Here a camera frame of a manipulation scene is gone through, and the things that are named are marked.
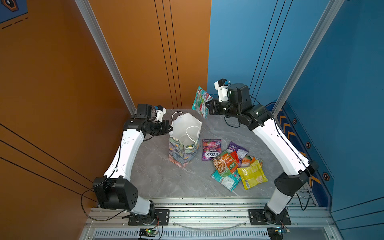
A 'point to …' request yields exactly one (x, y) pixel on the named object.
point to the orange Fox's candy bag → (247, 160)
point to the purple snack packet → (241, 152)
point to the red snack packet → (235, 156)
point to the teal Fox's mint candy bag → (229, 182)
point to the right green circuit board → (282, 231)
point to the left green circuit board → (147, 232)
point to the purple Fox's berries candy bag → (211, 149)
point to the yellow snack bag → (252, 175)
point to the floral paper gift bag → (185, 140)
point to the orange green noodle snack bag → (226, 163)
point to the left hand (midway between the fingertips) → (172, 126)
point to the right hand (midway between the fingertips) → (203, 104)
